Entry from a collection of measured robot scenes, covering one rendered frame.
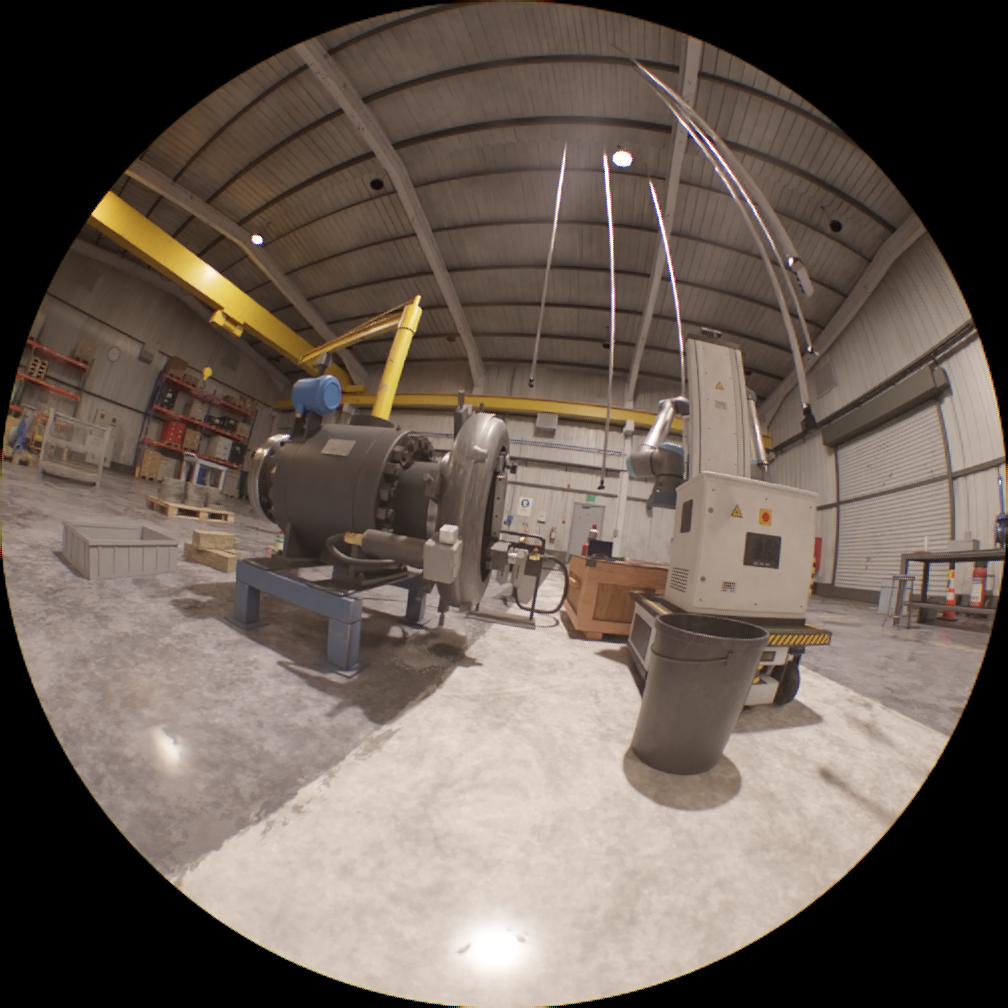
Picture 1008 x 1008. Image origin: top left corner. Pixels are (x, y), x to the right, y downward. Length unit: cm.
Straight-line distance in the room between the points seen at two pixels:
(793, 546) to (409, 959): 147
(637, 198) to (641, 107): 248
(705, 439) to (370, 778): 180
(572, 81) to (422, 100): 293
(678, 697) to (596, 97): 831
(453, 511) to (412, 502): 30
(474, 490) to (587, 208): 872
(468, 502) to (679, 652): 67
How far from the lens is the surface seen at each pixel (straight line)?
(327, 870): 59
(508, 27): 781
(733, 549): 125
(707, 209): 941
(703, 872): 71
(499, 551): 129
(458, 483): 94
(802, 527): 144
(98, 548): 176
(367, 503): 114
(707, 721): 84
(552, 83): 805
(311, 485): 128
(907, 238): 1082
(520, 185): 911
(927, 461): 918
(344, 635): 109
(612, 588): 199
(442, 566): 87
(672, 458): 178
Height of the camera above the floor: 51
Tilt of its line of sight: 6 degrees up
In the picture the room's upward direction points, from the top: 9 degrees clockwise
